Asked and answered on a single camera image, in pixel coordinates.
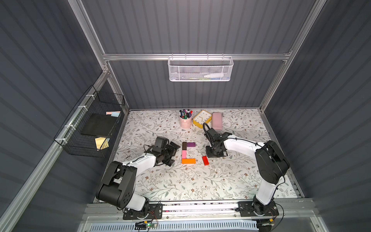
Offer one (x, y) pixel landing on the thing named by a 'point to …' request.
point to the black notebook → (99, 124)
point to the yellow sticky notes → (102, 143)
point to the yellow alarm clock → (203, 117)
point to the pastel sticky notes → (113, 113)
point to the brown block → (184, 145)
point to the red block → (206, 160)
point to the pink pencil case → (217, 121)
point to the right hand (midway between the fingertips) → (209, 156)
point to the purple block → (191, 144)
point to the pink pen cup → (185, 123)
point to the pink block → (184, 154)
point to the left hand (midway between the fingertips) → (181, 152)
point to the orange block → (188, 161)
